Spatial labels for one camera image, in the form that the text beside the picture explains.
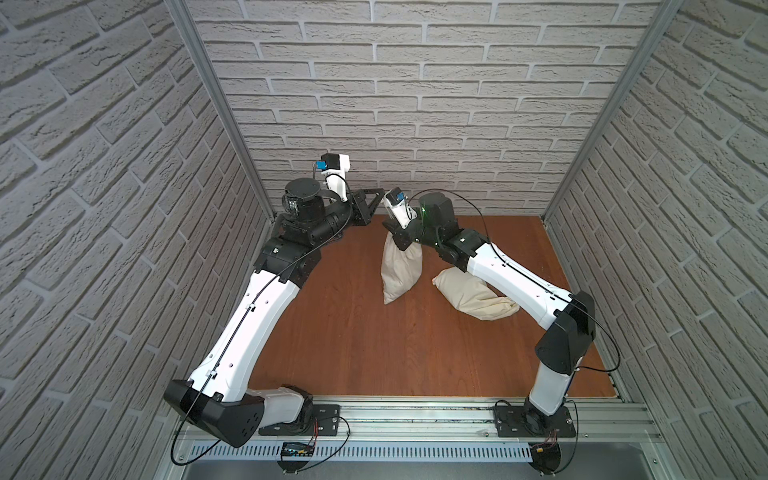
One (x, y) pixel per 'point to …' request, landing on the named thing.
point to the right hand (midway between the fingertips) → (376, 224)
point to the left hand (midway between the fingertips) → (382, 182)
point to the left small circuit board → (297, 449)
